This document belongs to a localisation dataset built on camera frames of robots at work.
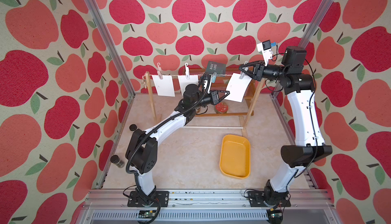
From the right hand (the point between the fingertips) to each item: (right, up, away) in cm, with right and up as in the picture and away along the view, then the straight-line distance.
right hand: (241, 70), depth 65 cm
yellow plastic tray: (+3, -46, +24) cm, 52 cm away
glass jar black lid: (-59, -28, +28) cm, 71 cm away
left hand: (-3, -11, +5) cm, 13 cm away
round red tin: (-1, -16, +43) cm, 46 cm away
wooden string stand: (+13, -30, +34) cm, 47 cm away
